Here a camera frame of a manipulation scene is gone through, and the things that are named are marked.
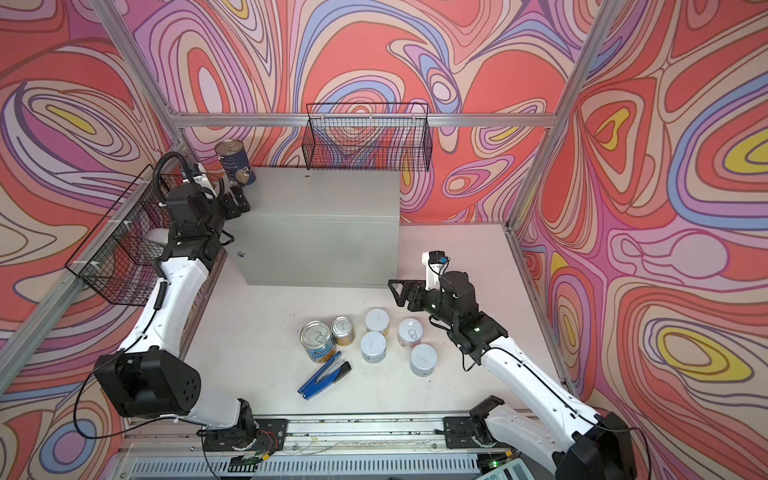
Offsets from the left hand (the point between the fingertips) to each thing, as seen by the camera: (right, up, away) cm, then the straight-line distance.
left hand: (224, 187), depth 75 cm
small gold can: (+29, -39, +9) cm, 49 cm away
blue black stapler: (+26, -50, +7) cm, 57 cm away
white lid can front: (+38, -43, +7) cm, 58 cm away
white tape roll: (-16, -13, -1) cm, 20 cm away
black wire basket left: (-22, -17, -5) cm, 28 cm away
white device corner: (+70, -66, -9) cm, 97 cm away
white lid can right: (+52, -46, +5) cm, 69 cm away
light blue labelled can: (+22, -40, +4) cm, 46 cm away
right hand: (+45, -26, 0) cm, 52 cm away
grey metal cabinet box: (+18, -8, +29) cm, 35 cm away
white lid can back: (+39, -37, +13) cm, 55 cm away
